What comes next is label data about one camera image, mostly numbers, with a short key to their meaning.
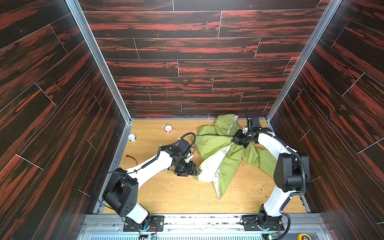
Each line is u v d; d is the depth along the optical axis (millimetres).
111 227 734
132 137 1072
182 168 704
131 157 984
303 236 689
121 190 436
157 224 734
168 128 1113
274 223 676
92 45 779
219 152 878
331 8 664
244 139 805
